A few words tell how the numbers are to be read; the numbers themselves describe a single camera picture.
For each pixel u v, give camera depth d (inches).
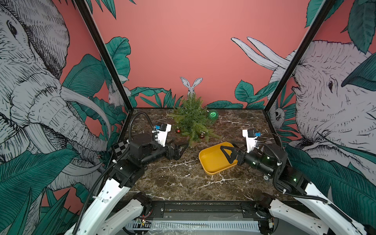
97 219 15.3
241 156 21.1
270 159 17.8
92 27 29.6
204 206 29.9
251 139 21.5
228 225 27.6
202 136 28.2
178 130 27.5
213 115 28.1
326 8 27.2
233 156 21.4
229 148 22.5
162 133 21.7
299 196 17.1
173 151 21.9
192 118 30.4
